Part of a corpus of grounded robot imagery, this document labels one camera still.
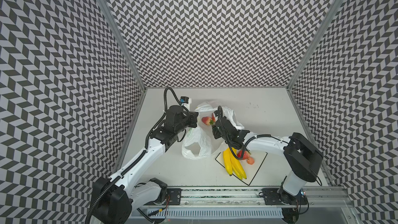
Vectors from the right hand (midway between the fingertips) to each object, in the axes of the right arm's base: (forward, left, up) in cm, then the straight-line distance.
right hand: (215, 128), depth 88 cm
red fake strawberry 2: (+5, +4, 0) cm, 7 cm away
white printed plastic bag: (-14, +8, +11) cm, 19 cm away
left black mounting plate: (-32, +21, -6) cm, 39 cm away
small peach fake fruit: (-17, -18, -5) cm, 25 cm away
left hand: (+1, +9, +14) cm, 17 cm away
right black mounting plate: (-33, -26, -10) cm, 44 cm away
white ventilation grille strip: (-39, -1, -8) cm, 40 cm away
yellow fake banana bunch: (-20, -8, -2) cm, 21 cm away
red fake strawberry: (-15, -16, -4) cm, 22 cm away
